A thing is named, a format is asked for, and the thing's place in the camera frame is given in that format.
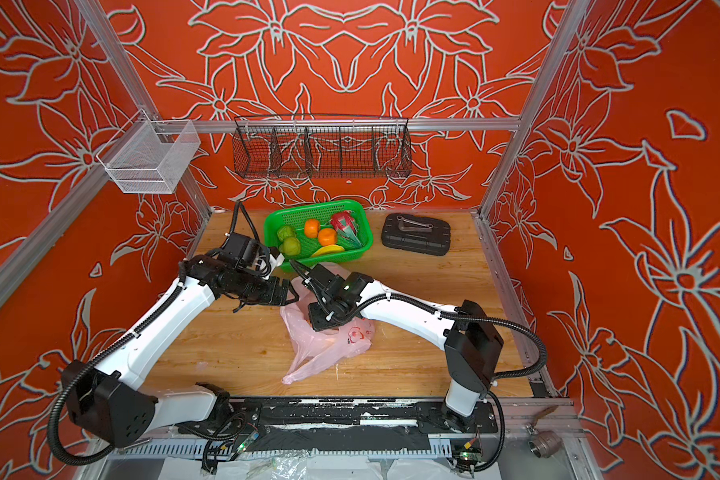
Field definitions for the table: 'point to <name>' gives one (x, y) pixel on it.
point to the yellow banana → (328, 249)
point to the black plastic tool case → (416, 234)
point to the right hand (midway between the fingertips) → (309, 324)
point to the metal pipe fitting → (543, 444)
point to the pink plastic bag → (313, 348)
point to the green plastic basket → (296, 215)
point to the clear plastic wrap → (281, 465)
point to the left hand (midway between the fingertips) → (286, 294)
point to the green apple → (290, 246)
